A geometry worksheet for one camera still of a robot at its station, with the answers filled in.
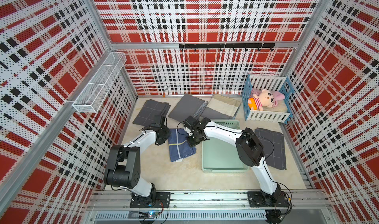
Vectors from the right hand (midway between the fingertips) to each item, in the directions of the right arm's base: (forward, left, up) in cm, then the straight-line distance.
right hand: (192, 143), depth 91 cm
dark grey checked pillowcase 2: (+26, +31, -2) cm, 41 cm away
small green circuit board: (-36, +20, -1) cm, 41 cm away
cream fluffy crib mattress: (+27, -63, +3) cm, 69 cm away
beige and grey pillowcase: (+33, -22, -6) cm, 40 cm away
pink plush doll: (+26, -48, +13) cm, 56 cm away
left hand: (+6, +14, +1) cm, 15 cm away
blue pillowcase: (-2, +9, -3) cm, 9 cm away
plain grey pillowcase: (+34, +5, -4) cm, 34 cm away
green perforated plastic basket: (-6, -18, -6) cm, 20 cm away
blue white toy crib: (+44, -68, +9) cm, 81 cm away
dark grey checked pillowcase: (0, -52, -3) cm, 52 cm away
